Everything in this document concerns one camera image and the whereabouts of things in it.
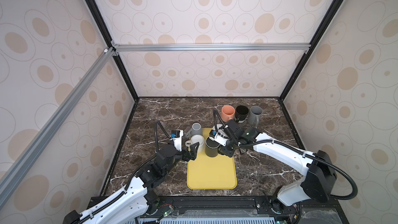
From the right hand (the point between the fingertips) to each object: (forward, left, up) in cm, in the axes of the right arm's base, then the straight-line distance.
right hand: (222, 146), depth 83 cm
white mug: (+6, +15, -2) cm, 16 cm away
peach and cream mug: (+27, -6, -5) cm, 28 cm away
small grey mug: (+12, +15, -1) cm, 19 cm away
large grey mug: (+22, -22, -1) cm, 31 cm away
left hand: (-2, +14, +10) cm, 17 cm away
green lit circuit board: (-28, +26, -8) cm, 39 cm away
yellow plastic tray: (-11, +9, -10) cm, 17 cm away
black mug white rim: (-3, +6, +4) cm, 8 cm away
